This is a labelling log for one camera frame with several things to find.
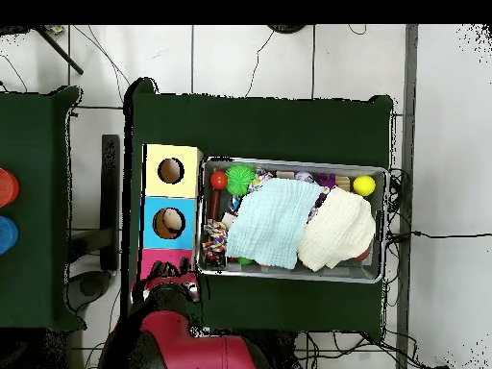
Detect red round plastic stack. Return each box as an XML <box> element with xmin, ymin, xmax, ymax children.
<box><xmin>0</xmin><ymin>167</ymin><xmax>20</xmax><ymax>209</ymax></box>

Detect black tripod leg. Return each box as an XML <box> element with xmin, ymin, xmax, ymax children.
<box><xmin>34</xmin><ymin>25</ymin><xmax>85</xmax><ymax>76</ymax></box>

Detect dark grey rounded base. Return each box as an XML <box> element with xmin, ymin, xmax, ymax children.
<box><xmin>62</xmin><ymin>269</ymin><xmax>114</xmax><ymax>314</ymax></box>

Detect light blue waffle cloth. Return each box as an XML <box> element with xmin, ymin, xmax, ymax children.
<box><xmin>225</xmin><ymin>177</ymin><xmax>324</xmax><ymax>270</ymax></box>

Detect blue round plastic stack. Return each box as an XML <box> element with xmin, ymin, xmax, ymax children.
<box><xmin>0</xmin><ymin>215</ymin><xmax>19</xmax><ymax>256</ymax></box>

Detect red ball-headed stick toy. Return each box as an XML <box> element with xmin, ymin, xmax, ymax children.
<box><xmin>207</xmin><ymin>169</ymin><xmax>229</xmax><ymax>222</ymax></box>

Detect black round object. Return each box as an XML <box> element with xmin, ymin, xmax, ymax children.
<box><xmin>267</xmin><ymin>24</ymin><xmax>308</xmax><ymax>35</ymax></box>

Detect yellow ball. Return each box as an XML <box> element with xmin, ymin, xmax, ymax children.
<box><xmin>352</xmin><ymin>174</ymin><xmax>377</xmax><ymax>197</ymax></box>

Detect cream waffle cloth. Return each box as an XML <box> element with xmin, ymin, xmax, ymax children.
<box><xmin>297</xmin><ymin>185</ymin><xmax>377</xmax><ymax>273</ymax></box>

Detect dark green tablecloth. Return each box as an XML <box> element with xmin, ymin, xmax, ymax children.
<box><xmin>124</xmin><ymin>77</ymin><xmax>396</xmax><ymax>342</ymax></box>

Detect black upright panel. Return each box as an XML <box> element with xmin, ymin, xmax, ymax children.
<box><xmin>99</xmin><ymin>134</ymin><xmax>121</xmax><ymax>271</ymax></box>

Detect green spiky rubber ball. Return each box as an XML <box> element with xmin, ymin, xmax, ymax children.
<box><xmin>224</xmin><ymin>163</ymin><xmax>256</xmax><ymax>197</ymax></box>

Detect black power cable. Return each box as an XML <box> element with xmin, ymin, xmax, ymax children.
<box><xmin>385</xmin><ymin>229</ymin><xmax>492</xmax><ymax>244</ymax></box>

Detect shallow silver mesh bin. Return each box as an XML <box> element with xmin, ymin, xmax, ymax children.
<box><xmin>195</xmin><ymin>155</ymin><xmax>389</xmax><ymax>284</ymax></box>

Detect colourful knotted rope toy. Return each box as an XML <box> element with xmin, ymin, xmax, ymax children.
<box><xmin>201</xmin><ymin>219</ymin><xmax>230</xmax><ymax>266</ymax></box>

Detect purple monster plush toy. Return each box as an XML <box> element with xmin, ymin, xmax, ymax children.
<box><xmin>315</xmin><ymin>172</ymin><xmax>338</xmax><ymax>207</ymax></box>

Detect dark green side-table cloth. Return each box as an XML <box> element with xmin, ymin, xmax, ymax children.
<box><xmin>0</xmin><ymin>86</ymin><xmax>86</xmax><ymax>332</ymax></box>

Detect wooden box with three holes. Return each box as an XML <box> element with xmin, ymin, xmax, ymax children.
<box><xmin>135</xmin><ymin>143</ymin><xmax>204</xmax><ymax>283</ymax></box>

